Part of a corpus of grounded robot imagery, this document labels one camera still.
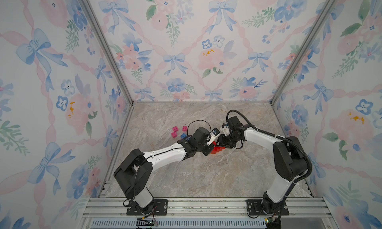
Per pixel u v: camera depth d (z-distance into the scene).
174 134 1.00
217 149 0.90
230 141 0.80
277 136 0.54
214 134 0.73
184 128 1.03
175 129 1.03
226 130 0.88
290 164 0.48
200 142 0.65
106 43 0.86
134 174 0.44
